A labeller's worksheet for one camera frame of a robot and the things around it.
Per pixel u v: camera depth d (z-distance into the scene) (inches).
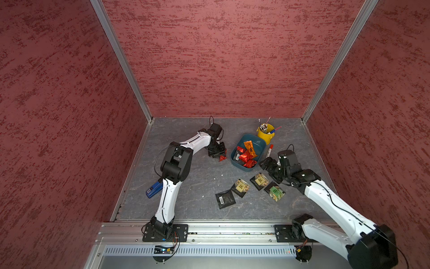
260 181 35.4
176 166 22.4
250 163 36.6
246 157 37.0
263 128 36.8
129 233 29.8
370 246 14.9
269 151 40.3
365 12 28.5
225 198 33.4
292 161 24.5
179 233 29.4
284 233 29.2
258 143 41.8
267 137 39.5
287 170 24.0
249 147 40.5
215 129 33.4
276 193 33.9
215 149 34.7
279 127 46.1
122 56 34.4
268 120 46.4
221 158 38.0
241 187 34.4
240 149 38.9
